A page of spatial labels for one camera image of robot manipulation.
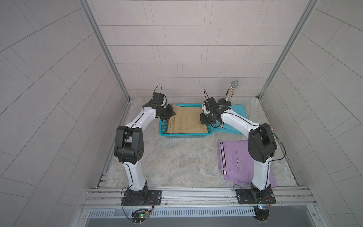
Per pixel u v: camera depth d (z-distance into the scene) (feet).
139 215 2.11
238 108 3.61
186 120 2.99
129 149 1.62
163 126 2.90
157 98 2.44
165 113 2.61
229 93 3.11
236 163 2.67
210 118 2.55
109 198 2.34
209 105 2.43
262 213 2.25
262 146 1.65
